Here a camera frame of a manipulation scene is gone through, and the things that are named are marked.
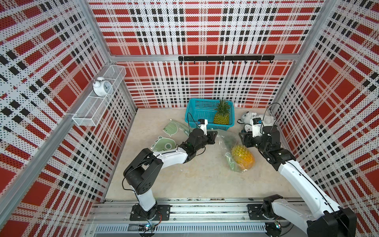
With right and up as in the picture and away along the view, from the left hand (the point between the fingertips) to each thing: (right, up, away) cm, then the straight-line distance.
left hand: (219, 131), depth 85 cm
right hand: (+14, 0, -6) cm, 15 cm away
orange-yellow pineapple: (+13, -14, -2) cm, 19 cm away
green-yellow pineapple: (+4, +9, +13) cm, 16 cm away
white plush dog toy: (+34, +7, +12) cm, 36 cm away
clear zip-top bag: (-26, -1, +11) cm, 28 cm away
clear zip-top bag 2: (+6, -6, +10) cm, 13 cm away
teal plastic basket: (-14, +16, +34) cm, 40 cm away
